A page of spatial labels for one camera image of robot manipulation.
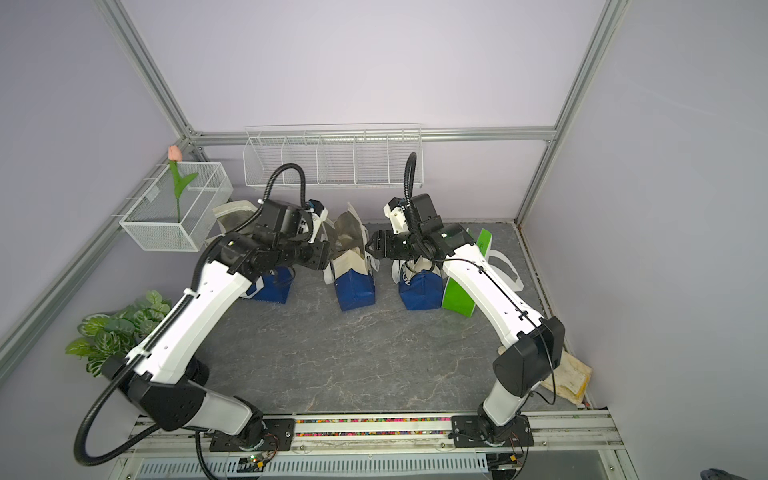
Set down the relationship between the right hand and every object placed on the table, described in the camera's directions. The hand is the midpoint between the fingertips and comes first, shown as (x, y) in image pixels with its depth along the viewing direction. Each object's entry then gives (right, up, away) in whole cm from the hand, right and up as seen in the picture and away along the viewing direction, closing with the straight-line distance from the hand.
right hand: (375, 245), depth 75 cm
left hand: (-13, -1, -3) cm, 13 cm away
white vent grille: (-36, -53, -4) cm, 64 cm away
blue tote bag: (+12, -11, +12) cm, 21 cm away
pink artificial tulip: (-56, +18, +9) cm, 60 cm away
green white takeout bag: (+24, -16, +14) cm, 32 cm away
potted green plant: (-57, -19, -12) cm, 61 cm away
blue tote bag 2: (-7, -6, +8) cm, 12 cm away
